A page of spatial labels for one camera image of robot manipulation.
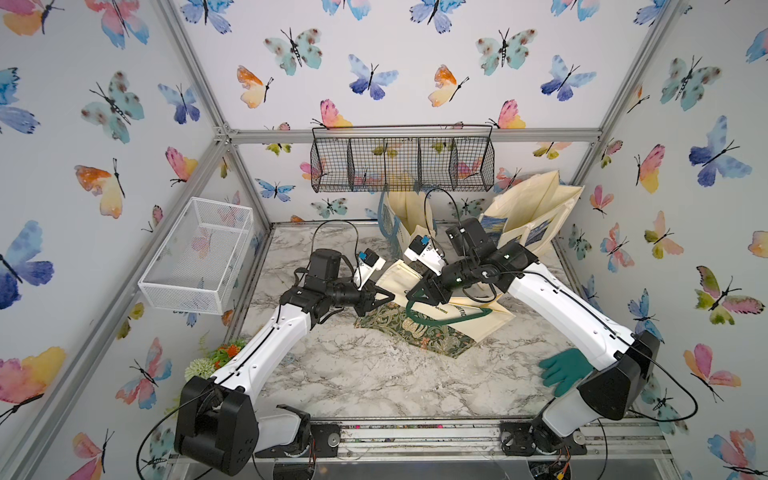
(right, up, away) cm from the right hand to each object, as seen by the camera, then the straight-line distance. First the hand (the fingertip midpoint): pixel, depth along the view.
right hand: (415, 288), depth 70 cm
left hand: (-5, -2, +5) cm, 8 cm away
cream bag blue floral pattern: (-1, +24, +48) cm, 54 cm away
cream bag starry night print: (+44, +23, +38) cm, 62 cm away
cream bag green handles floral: (+8, -12, +11) cm, 18 cm away
